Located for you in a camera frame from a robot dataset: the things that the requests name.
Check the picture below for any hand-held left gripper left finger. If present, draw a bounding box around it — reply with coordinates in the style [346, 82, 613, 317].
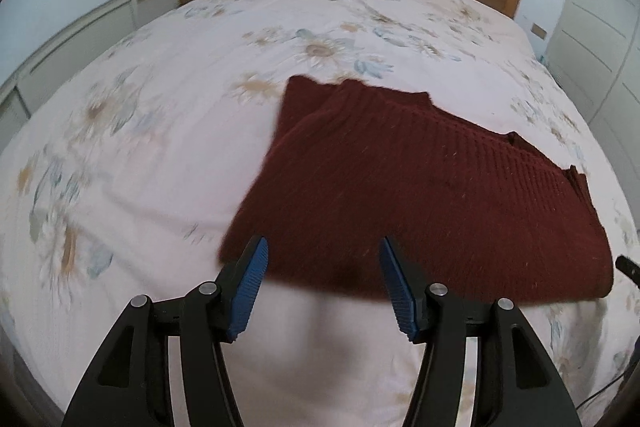
[62, 234, 270, 427]

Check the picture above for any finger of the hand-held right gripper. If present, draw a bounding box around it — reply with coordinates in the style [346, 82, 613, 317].
[615, 255, 640, 289]

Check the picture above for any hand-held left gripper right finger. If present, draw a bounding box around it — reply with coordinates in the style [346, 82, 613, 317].
[378, 237, 583, 427]

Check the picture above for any dark red knitted sweater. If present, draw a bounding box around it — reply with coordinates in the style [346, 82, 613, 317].
[217, 75, 615, 305]

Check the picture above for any bed with floral cover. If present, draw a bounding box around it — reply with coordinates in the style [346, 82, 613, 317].
[0, 0, 640, 427]

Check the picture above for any white wardrobe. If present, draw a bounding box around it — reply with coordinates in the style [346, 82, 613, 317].
[542, 0, 640, 168]

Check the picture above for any low white shelf unit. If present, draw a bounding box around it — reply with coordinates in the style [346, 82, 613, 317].
[0, 0, 211, 128]

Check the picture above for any black cable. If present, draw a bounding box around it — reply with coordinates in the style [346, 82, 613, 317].
[575, 369, 636, 413]

